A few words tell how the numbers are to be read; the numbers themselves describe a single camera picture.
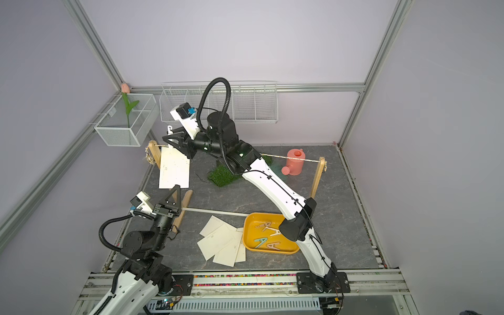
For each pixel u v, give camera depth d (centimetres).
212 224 89
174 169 67
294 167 101
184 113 49
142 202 60
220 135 47
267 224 88
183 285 74
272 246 82
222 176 100
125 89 89
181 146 55
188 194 99
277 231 85
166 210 58
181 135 53
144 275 55
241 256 81
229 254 81
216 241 85
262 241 83
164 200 62
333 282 67
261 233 85
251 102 106
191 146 55
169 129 56
